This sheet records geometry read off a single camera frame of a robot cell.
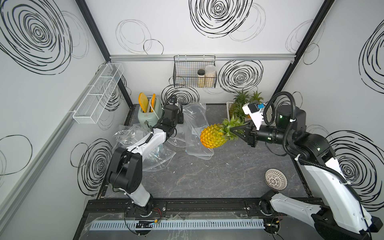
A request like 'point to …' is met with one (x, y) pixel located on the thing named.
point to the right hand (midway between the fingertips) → (234, 129)
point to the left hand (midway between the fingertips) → (177, 111)
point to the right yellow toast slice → (153, 99)
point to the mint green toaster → (150, 118)
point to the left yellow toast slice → (143, 101)
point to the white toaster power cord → (150, 103)
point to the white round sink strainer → (275, 179)
